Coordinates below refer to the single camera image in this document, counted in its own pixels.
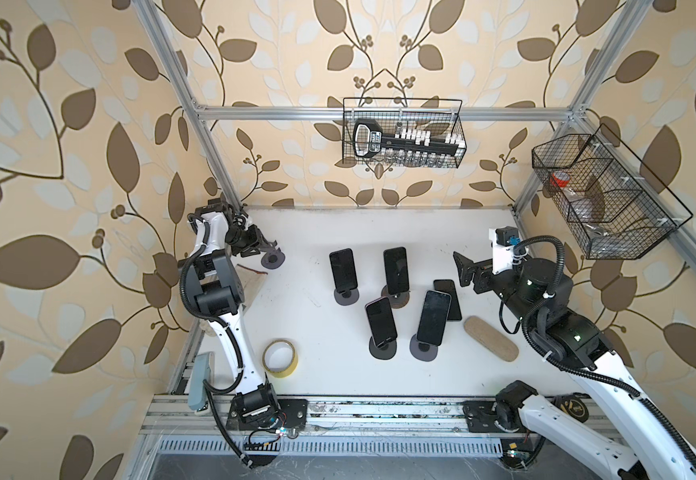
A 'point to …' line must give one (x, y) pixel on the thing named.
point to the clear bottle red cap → (584, 192)
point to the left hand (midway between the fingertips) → (263, 243)
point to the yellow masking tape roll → (280, 358)
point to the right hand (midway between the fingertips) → (478, 252)
